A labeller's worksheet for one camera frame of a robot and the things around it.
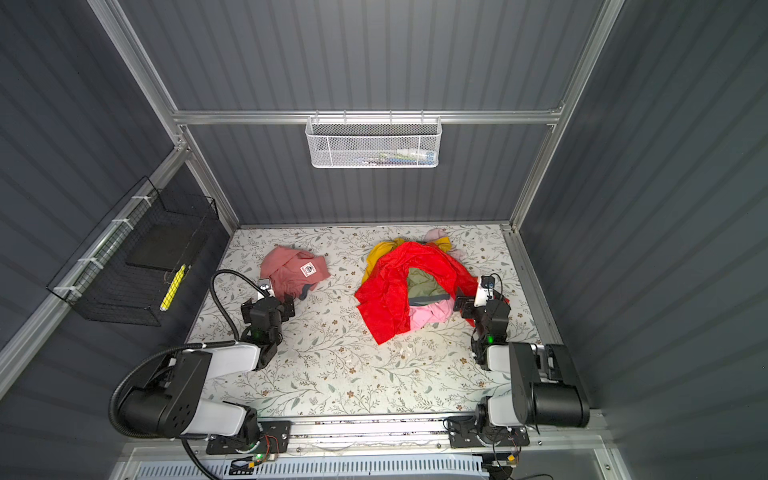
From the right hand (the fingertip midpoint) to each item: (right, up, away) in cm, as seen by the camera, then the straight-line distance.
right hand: (479, 290), depth 90 cm
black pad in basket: (-85, +13, -13) cm, 87 cm away
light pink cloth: (-13, -8, +4) cm, 15 cm away
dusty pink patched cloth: (-60, +5, +9) cm, 61 cm away
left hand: (-65, -3, 0) cm, 65 cm away
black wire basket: (-92, +7, -18) cm, 94 cm away
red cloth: (-29, -3, +3) cm, 29 cm away
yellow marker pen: (-78, +3, -21) cm, 81 cm away
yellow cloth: (-30, +12, +12) cm, 35 cm away
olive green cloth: (-17, 0, +3) cm, 17 cm away
